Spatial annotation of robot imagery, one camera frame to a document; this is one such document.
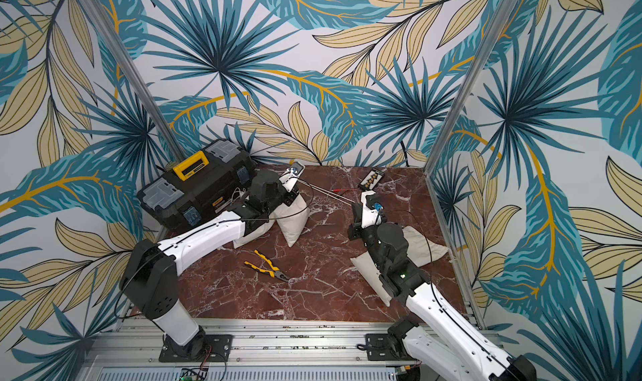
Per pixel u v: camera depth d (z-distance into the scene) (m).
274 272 0.88
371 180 1.14
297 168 0.70
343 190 1.13
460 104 0.95
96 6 0.71
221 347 0.74
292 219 0.89
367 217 0.60
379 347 0.73
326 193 0.75
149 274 0.46
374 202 0.58
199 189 0.90
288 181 0.71
